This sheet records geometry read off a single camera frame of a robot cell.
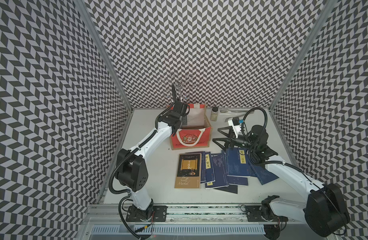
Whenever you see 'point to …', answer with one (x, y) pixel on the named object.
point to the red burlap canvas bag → (197, 134)
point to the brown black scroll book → (188, 174)
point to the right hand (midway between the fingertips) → (216, 137)
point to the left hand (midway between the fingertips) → (179, 118)
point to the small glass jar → (214, 114)
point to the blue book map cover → (219, 164)
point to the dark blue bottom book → (232, 188)
